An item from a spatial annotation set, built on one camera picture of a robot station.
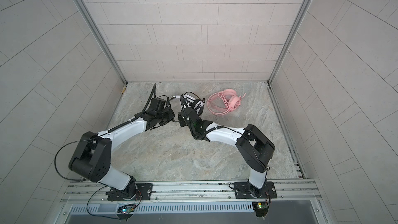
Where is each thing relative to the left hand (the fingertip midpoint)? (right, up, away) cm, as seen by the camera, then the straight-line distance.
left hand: (181, 112), depth 89 cm
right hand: (+1, 0, -3) cm, 3 cm away
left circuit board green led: (-18, -38, -25) cm, 49 cm away
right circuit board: (+39, -40, -21) cm, 60 cm away
